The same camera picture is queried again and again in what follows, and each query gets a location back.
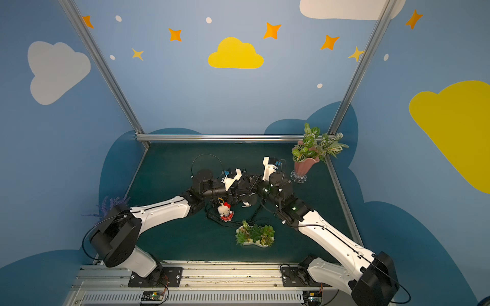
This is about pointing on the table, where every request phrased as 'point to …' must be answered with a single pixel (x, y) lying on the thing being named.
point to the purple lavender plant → (105, 209)
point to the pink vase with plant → (312, 149)
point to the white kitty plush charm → (224, 210)
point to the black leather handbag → (242, 213)
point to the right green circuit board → (314, 298)
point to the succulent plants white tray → (261, 236)
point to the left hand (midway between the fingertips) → (250, 183)
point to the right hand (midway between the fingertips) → (246, 172)
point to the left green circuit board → (152, 296)
